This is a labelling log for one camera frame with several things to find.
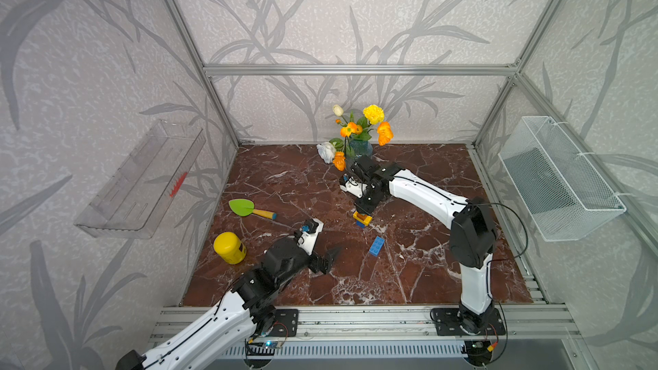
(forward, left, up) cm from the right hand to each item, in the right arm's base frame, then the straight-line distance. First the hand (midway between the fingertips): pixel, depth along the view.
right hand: (361, 203), depth 89 cm
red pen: (-7, +50, +22) cm, 56 cm away
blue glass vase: (+22, -1, +5) cm, 23 cm away
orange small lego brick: (-3, 0, -4) cm, 5 cm away
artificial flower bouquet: (+10, +9, +17) cm, 21 cm away
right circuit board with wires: (-42, -31, -12) cm, 54 cm away
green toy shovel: (+4, +45, -9) cm, 46 cm away
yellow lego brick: (-5, -2, -4) cm, 7 cm away
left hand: (-16, +10, +4) cm, 19 cm away
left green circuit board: (-40, +27, -9) cm, 49 cm away
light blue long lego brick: (-12, -5, -9) cm, 16 cm away
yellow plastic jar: (-16, +42, 0) cm, 45 cm away
